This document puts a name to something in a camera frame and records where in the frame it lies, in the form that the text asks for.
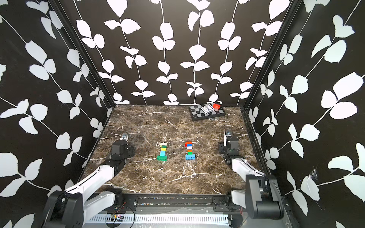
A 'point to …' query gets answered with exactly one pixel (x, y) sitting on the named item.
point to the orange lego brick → (190, 150)
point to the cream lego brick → (163, 144)
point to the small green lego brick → (190, 153)
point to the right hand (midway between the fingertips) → (224, 139)
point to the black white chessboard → (196, 113)
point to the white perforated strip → (161, 219)
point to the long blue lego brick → (190, 156)
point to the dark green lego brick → (164, 146)
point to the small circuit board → (114, 217)
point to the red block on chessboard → (216, 106)
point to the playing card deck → (207, 109)
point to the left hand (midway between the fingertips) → (125, 143)
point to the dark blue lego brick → (189, 145)
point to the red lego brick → (187, 143)
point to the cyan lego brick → (162, 153)
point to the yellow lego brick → (163, 149)
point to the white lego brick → (189, 147)
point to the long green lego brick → (161, 158)
